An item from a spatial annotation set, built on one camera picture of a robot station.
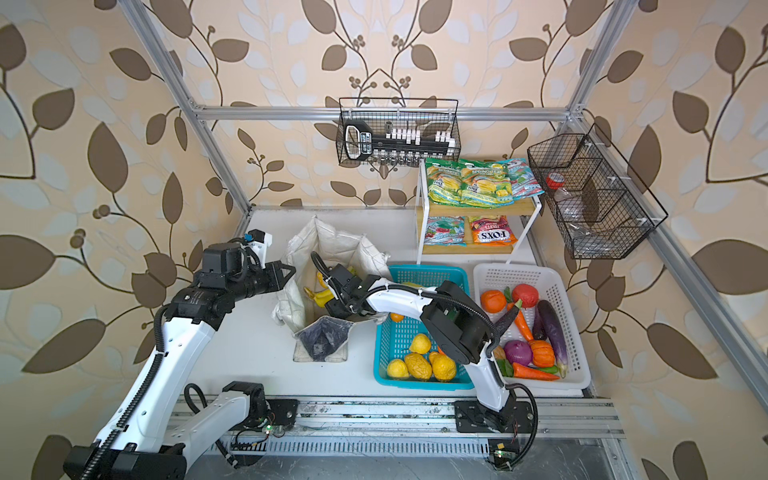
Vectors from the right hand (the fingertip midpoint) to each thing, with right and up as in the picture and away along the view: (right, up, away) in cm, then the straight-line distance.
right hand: (338, 308), depth 90 cm
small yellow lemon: (+18, -13, -13) cm, 25 cm away
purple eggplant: (+61, -5, -10) cm, 61 cm away
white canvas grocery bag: (-3, -4, -13) cm, 14 cm away
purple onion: (+50, -9, -12) cm, 52 cm away
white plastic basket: (+50, +9, +4) cm, 51 cm away
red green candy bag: (+32, +23, -1) cm, 40 cm away
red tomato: (+58, +4, -1) cm, 58 cm away
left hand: (-8, +14, -16) cm, 23 cm away
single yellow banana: (-5, +3, +2) cm, 7 cm away
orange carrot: (+49, -13, -14) cm, 53 cm away
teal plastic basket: (+17, -9, -2) cm, 19 cm away
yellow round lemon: (+30, -12, -13) cm, 35 cm away
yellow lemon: (+24, -8, -7) cm, 27 cm away
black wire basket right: (+69, +29, -16) cm, 76 cm away
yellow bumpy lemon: (+23, -12, -12) cm, 29 cm away
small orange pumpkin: (+56, -9, -11) cm, 58 cm away
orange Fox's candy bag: (+47, +23, -1) cm, 52 cm away
